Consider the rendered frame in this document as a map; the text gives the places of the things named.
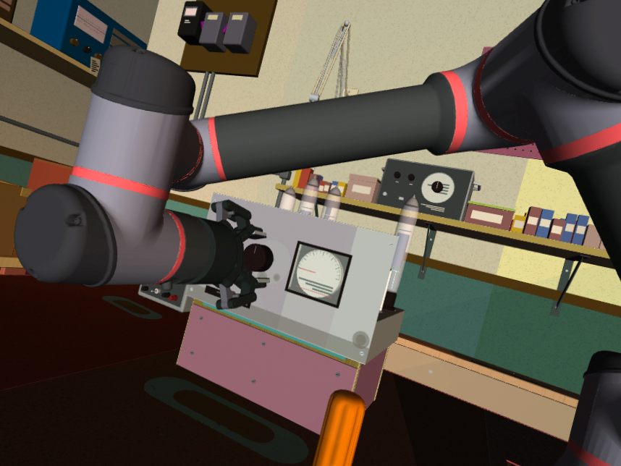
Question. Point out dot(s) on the white tuning dial window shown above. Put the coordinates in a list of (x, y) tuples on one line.
[(318, 274)]

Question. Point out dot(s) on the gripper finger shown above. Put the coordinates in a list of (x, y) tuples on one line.
[(240, 297), (237, 216)]

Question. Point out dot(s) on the brown cardboard box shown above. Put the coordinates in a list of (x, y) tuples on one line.
[(12, 218)]

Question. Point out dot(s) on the orange box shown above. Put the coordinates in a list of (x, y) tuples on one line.
[(48, 173)]

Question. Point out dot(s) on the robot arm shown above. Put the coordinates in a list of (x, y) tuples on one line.
[(339, 131)]

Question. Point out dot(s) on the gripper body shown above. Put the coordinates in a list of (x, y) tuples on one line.
[(213, 252)]

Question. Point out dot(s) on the small yellow box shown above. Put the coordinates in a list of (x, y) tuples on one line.
[(519, 224)]

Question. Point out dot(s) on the grey conduit pipes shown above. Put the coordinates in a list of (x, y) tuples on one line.
[(204, 97)]

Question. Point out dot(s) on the pink cardboard box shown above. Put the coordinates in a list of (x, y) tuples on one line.
[(363, 189)]

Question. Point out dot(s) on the tall clear vacuum tube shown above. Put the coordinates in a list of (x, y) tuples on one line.
[(406, 228)]

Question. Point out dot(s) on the grey wall pipe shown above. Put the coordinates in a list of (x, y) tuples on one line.
[(39, 131)]

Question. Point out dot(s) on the wooden wall shelf with brackets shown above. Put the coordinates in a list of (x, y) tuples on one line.
[(485, 232)]

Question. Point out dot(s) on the grey small control box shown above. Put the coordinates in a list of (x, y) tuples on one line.
[(165, 295)]

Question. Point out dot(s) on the dark grey dial instrument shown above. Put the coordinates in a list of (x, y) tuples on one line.
[(436, 191)]

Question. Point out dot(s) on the grey electric meter box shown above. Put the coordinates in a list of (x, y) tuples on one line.
[(240, 33), (212, 31)]

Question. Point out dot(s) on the dark round tuning knob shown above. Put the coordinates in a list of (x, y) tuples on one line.
[(259, 258)]

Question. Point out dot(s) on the small blue box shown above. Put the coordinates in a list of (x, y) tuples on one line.
[(570, 228), (582, 230), (547, 224)]

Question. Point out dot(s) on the brown wall board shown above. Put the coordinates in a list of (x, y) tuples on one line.
[(264, 29)]

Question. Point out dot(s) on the grey radio chassis panel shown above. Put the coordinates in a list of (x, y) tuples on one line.
[(276, 313)]

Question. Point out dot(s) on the black electric meter box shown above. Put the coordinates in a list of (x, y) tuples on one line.
[(191, 22)]

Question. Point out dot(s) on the maroon pegboard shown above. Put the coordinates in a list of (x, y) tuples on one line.
[(514, 151)]

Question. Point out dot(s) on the blue test instrument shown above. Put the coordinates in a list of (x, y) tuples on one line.
[(82, 24)]

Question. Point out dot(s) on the grey round panel button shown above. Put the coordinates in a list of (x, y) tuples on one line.
[(360, 339)]

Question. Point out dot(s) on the wooden high shelf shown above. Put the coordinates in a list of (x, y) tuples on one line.
[(43, 46)]

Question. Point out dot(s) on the red and yellow box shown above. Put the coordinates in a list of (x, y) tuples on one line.
[(303, 177)]

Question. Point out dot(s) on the silver vacuum tube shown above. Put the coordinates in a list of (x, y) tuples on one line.
[(309, 196), (288, 199), (333, 203)]

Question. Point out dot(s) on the pink wooden base box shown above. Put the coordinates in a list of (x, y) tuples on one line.
[(271, 371)]

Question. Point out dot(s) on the small red white box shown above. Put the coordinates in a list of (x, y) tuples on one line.
[(332, 186)]

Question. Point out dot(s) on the small maroon box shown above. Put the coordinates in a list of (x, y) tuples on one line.
[(558, 231), (533, 222)]

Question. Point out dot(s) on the small tan box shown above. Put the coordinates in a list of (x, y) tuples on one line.
[(593, 237)]

